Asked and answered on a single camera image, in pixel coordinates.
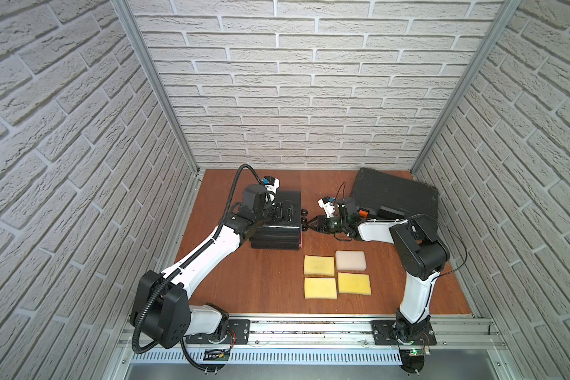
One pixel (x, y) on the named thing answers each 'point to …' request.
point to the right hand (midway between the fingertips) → (311, 224)
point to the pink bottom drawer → (301, 240)
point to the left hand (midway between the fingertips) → (291, 202)
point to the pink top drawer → (306, 216)
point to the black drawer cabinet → (284, 232)
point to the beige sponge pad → (350, 260)
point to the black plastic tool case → (389, 196)
